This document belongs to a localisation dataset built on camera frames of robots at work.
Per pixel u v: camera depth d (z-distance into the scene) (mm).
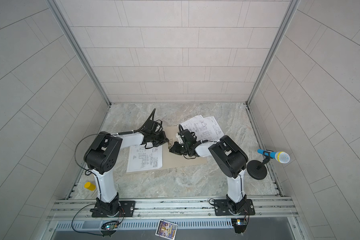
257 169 805
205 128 1020
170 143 937
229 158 497
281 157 632
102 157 503
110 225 642
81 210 708
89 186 735
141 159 875
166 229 650
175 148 808
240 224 681
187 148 748
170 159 874
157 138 837
